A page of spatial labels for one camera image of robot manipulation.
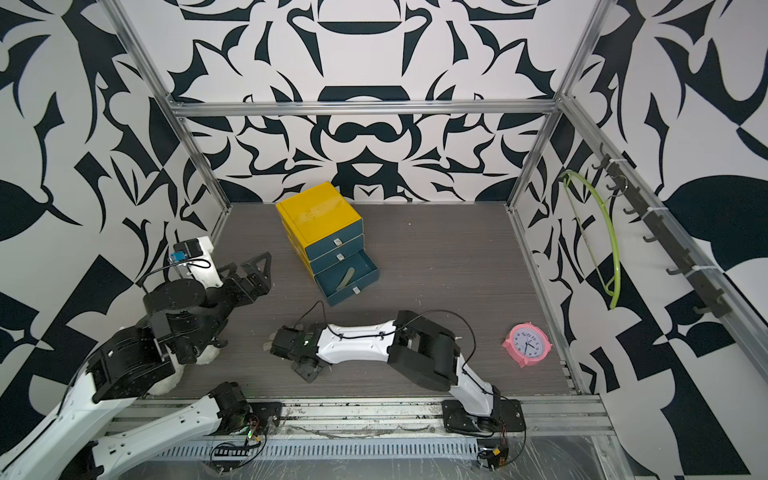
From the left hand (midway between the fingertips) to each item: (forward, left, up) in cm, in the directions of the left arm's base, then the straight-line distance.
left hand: (250, 256), depth 60 cm
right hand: (-8, -6, -37) cm, 39 cm away
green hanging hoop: (+25, -81, -3) cm, 85 cm away
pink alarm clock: (-8, -66, -34) cm, 75 cm away
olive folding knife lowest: (-5, +6, -36) cm, 37 cm away
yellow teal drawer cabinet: (+18, -12, -14) cm, 26 cm away
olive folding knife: (+16, -15, -36) cm, 42 cm away
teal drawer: (+15, -21, -32) cm, 41 cm away
